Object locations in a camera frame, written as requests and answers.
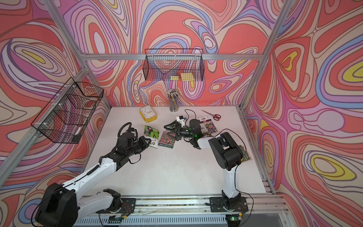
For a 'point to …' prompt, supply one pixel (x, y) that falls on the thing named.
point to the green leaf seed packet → (153, 134)
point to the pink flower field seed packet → (167, 139)
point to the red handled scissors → (216, 117)
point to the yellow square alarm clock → (148, 114)
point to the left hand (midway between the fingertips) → (153, 140)
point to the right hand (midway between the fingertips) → (166, 134)
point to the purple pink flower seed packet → (207, 126)
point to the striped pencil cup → (173, 100)
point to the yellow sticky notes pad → (187, 76)
